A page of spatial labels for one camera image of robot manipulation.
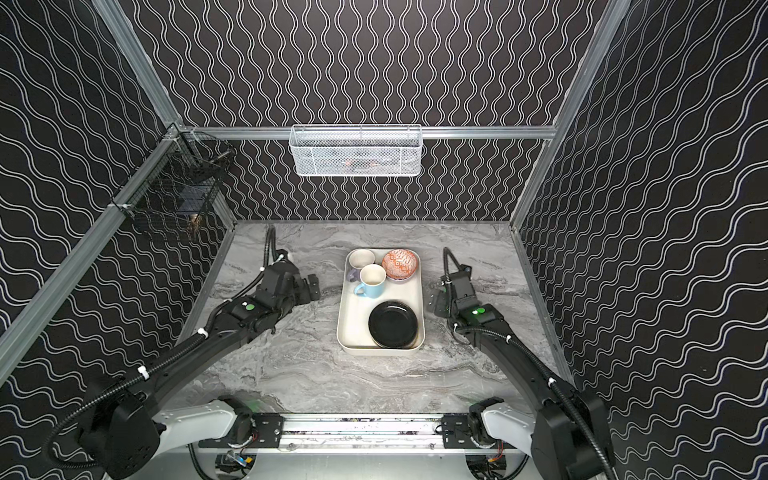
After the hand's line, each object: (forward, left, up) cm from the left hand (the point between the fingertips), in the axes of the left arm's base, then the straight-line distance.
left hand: (303, 280), depth 83 cm
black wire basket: (+32, +46, +12) cm, 57 cm away
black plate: (-6, -25, -14) cm, 29 cm away
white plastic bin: (0, -12, -17) cm, 21 cm away
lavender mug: (+18, -12, -13) cm, 25 cm away
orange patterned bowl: (+17, -27, -14) cm, 35 cm away
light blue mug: (+10, -18, -11) cm, 23 cm away
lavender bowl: (+14, -27, -14) cm, 33 cm away
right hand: (-1, -42, -7) cm, 42 cm away
